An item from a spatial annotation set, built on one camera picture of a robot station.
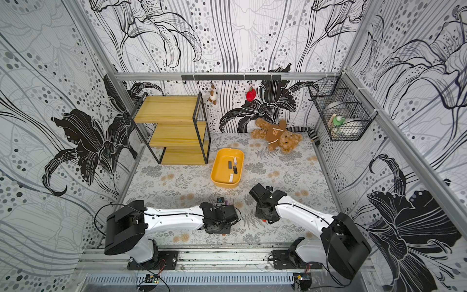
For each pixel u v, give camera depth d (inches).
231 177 38.3
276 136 42.3
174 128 40.9
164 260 28.8
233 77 36.4
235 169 39.8
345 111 31.2
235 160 41.1
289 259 25.2
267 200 23.9
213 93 36.6
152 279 28.2
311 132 46.8
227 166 40.7
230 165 40.7
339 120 30.7
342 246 15.9
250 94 36.8
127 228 17.6
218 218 23.7
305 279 27.6
